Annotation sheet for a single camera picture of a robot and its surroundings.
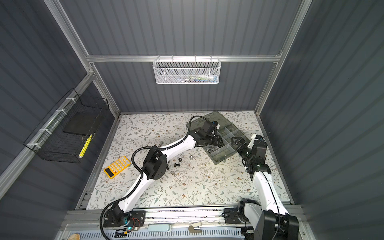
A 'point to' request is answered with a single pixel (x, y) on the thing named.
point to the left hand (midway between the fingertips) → (221, 140)
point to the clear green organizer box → (225, 129)
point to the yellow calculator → (117, 167)
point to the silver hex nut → (191, 157)
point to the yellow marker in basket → (85, 146)
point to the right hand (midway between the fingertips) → (238, 143)
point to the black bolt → (177, 165)
